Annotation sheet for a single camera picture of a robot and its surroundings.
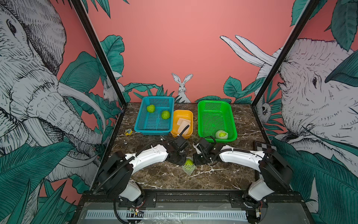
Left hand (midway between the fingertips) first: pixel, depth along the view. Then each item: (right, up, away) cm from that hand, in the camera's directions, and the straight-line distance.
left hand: (184, 160), depth 84 cm
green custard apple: (-14, +28, +21) cm, 38 cm away
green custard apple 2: (+3, 0, -3) cm, 4 cm away
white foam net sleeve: (+22, +14, +8) cm, 27 cm away
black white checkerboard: (+53, +6, +9) cm, 54 cm away
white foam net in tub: (-1, +22, +17) cm, 28 cm away
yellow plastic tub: (+1, +29, +25) cm, 38 cm away
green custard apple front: (+26, +14, +9) cm, 31 cm away
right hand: (+4, 0, 0) cm, 4 cm away
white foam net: (+3, -3, -4) cm, 6 cm away
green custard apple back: (-27, +33, +27) cm, 51 cm away
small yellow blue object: (-41, +15, +17) cm, 47 cm away
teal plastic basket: (-25, +21, +24) cm, 40 cm away
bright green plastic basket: (+27, +27, +30) cm, 49 cm away
